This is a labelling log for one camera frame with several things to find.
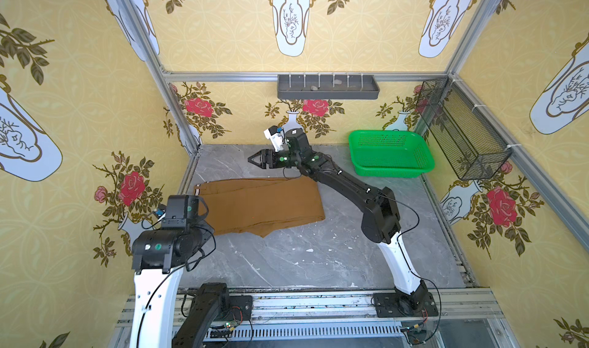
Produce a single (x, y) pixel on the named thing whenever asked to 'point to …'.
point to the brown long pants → (255, 205)
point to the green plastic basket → (389, 153)
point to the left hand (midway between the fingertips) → (206, 230)
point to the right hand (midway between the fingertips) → (251, 166)
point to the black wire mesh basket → (473, 149)
